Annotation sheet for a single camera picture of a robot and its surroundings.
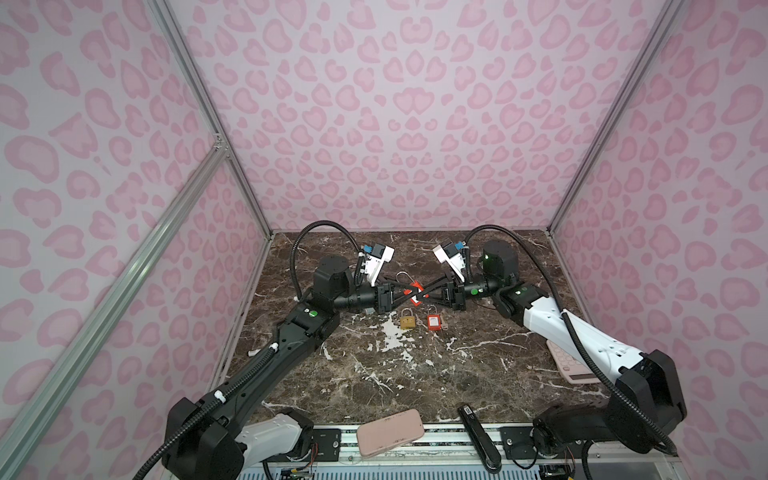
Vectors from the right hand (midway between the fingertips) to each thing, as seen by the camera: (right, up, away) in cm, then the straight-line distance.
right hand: (424, 297), depth 66 cm
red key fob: (+6, -12, +27) cm, 29 cm away
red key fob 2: (-4, +1, -1) cm, 4 cm away
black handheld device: (+14, -35, +5) cm, 38 cm away
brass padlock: (-3, -12, +27) cm, 29 cm away
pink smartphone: (-8, -34, +8) cm, 36 cm away
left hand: (-2, +2, -1) cm, 3 cm away
